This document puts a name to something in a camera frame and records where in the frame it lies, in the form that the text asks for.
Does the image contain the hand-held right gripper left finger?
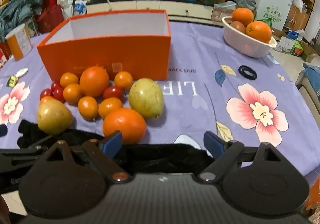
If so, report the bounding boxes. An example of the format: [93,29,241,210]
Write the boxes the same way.
[46,131,129,184]

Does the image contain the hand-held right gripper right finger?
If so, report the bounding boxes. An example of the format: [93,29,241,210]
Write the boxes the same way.
[199,131,279,183]

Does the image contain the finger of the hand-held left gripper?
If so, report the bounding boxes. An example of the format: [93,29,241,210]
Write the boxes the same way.
[0,145,52,165]

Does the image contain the large orange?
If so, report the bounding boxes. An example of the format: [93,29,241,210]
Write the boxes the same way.
[232,7,255,26]
[102,107,147,145]
[246,21,272,43]
[79,66,110,97]

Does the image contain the yellow pear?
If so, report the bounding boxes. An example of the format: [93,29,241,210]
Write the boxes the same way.
[37,100,73,136]
[129,78,165,120]

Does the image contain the red cherry tomatoes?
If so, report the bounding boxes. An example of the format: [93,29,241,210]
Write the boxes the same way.
[63,84,83,104]

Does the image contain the orange cardboard box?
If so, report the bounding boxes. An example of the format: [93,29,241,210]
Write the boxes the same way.
[37,9,172,81]

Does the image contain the black cloth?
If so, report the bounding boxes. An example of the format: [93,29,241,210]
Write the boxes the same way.
[17,119,215,177]

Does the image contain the yellow tape measure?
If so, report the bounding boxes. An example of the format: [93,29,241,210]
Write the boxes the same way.
[6,75,19,87]

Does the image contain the white colander bowl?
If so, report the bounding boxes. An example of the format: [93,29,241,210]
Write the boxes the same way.
[222,16,277,58]

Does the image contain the orange and white canister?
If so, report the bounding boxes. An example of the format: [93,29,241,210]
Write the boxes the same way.
[5,23,33,61]

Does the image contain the brown round fruit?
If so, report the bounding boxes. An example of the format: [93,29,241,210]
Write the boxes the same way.
[230,21,247,34]

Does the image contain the red bag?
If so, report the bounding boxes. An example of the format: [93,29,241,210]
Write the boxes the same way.
[35,5,64,34]

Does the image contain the white television stand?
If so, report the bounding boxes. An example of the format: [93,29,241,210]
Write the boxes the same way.
[86,0,214,20]

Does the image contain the white and blue sack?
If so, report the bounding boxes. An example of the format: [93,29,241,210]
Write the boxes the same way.
[74,0,88,15]

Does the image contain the blue puffer jacket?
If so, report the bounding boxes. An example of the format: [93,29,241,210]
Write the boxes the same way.
[0,0,50,37]

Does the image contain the white chest freezer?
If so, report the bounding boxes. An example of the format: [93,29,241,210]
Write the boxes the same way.
[244,0,295,30]

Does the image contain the black hair tie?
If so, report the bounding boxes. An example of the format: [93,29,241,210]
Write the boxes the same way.
[238,65,258,80]

